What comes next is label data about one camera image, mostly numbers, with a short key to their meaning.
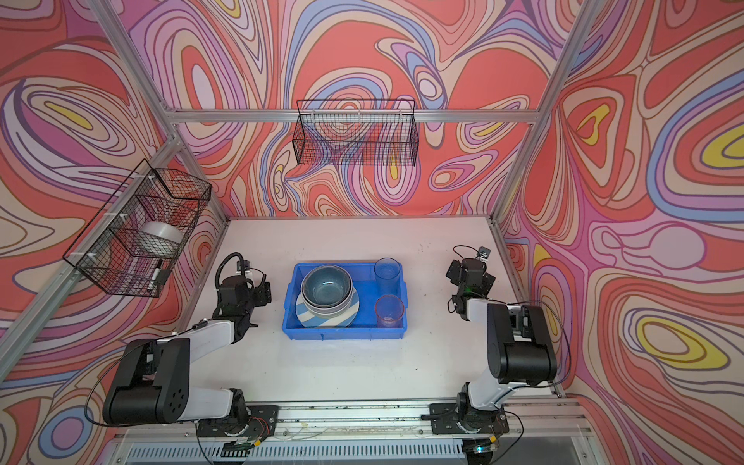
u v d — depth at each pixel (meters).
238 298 0.71
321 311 0.80
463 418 0.67
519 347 0.46
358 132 0.95
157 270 0.73
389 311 0.91
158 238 0.71
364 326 0.93
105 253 0.66
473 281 0.74
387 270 0.94
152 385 0.43
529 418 0.75
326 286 0.88
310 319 0.86
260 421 0.73
